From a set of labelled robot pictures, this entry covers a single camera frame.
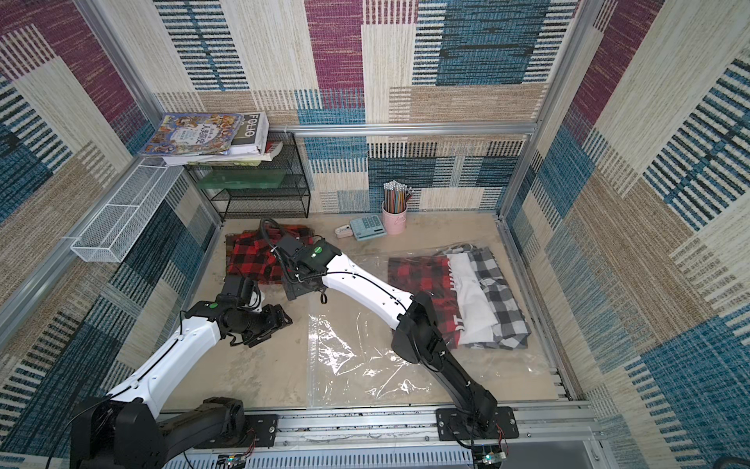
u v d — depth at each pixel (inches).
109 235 27.7
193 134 32.0
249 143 32.1
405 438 28.7
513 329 34.2
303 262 23.0
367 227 45.3
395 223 42.8
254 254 40.2
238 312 25.0
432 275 38.6
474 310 35.6
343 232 43.9
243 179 37.1
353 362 32.6
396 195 42.6
